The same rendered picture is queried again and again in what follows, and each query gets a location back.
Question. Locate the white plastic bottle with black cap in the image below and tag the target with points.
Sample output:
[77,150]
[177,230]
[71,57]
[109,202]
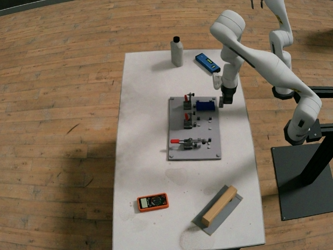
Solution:
[176,47]

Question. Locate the blue spirit level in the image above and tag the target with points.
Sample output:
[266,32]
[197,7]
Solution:
[207,63]

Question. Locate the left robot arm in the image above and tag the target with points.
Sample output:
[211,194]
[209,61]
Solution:
[228,29]

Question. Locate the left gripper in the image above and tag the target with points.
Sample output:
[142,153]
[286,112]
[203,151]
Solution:
[227,87]

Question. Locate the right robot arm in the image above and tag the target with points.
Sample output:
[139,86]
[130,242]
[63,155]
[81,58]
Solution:
[281,38]

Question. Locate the orange digital multimeter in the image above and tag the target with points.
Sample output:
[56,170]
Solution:
[153,202]

